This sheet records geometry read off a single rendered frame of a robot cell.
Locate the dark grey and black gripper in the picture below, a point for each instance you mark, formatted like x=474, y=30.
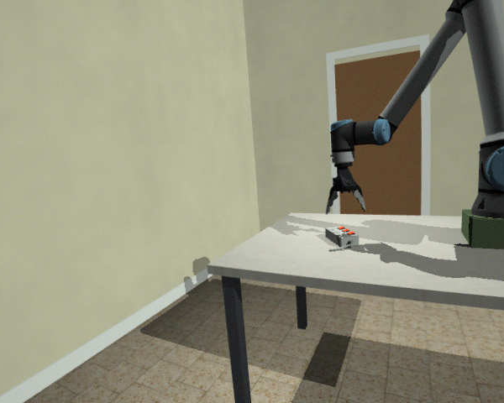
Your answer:
x=337, y=186

